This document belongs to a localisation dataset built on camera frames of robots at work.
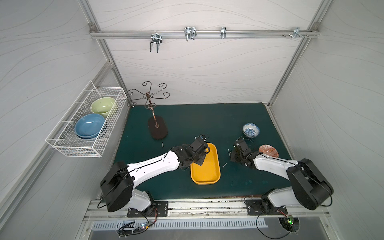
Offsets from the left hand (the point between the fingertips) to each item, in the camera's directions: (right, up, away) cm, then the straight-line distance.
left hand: (201, 155), depth 81 cm
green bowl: (-50, +27, -8) cm, 57 cm away
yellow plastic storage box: (+5, -11, +3) cm, 12 cm away
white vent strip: (-29, -30, -12) cm, 43 cm away
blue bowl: (-50, +17, -17) cm, 55 cm away
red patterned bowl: (+43, 0, +11) cm, 45 cm away
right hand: (+21, -2, +12) cm, 24 cm away
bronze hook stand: (-30, +15, +23) cm, 41 cm away
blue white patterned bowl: (+36, +12, +23) cm, 44 cm away
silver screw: (-25, +3, +17) cm, 31 cm away
